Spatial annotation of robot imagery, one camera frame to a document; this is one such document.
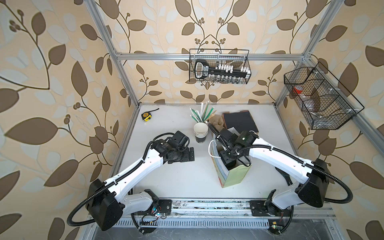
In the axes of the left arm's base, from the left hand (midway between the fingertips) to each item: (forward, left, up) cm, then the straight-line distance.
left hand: (186, 155), depth 78 cm
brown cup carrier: (+33, -20, -12) cm, 40 cm away
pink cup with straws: (+30, -10, -2) cm, 31 cm away
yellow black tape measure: (+37, +32, -12) cm, 51 cm away
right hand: (0, -22, 0) cm, 22 cm away
